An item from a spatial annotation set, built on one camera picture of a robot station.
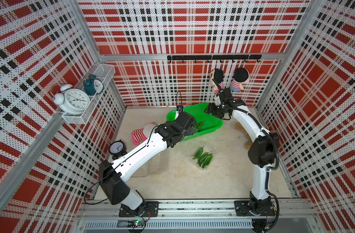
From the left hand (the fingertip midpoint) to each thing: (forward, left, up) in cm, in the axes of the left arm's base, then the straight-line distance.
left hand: (183, 124), depth 78 cm
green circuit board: (-43, +23, -23) cm, 54 cm away
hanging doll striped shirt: (+34, -38, +7) cm, 51 cm away
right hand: (+14, -16, -5) cm, 22 cm away
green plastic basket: (+21, -21, -25) cm, 39 cm away
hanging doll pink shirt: (+38, -23, +6) cm, 45 cm away
